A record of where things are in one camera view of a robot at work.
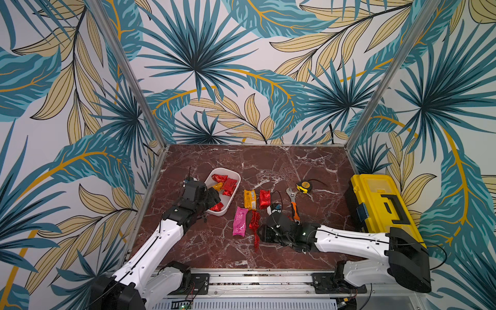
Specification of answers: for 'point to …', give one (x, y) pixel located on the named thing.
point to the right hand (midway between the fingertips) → (258, 232)
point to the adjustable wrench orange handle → (296, 214)
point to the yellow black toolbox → (376, 205)
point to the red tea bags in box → (228, 186)
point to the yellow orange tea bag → (250, 199)
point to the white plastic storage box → (210, 182)
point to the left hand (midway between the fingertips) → (212, 198)
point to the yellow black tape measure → (305, 186)
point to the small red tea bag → (254, 222)
